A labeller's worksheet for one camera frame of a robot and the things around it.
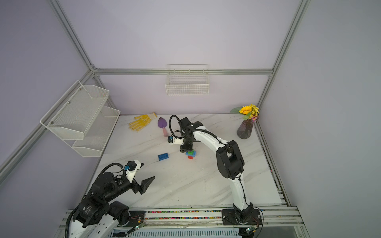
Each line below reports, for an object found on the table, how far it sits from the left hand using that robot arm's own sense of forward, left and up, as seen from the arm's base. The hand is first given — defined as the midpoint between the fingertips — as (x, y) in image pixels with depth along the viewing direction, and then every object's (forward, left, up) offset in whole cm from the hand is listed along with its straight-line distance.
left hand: (147, 172), depth 71 cm
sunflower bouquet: (+36, -57, +7) cm, 68 cm away
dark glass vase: (+36, -58, -11) cm, 69 cm away
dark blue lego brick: (+18, -3, -16) cm, 25 cm away
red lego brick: (+17, -20, -16) cm, 31 cm away
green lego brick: (+16, -21, -9) cm, 28 cm away
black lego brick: (+17, -16, -7) cm, 24 cm away
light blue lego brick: (+17, -23, -12) cm, 31 cm away
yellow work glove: (+49, +19, -16) cm, 55 cm away
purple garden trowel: (+47, +3, -18) cm, 51 cm away
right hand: (+21, -17, -11) cm, 29 cm away
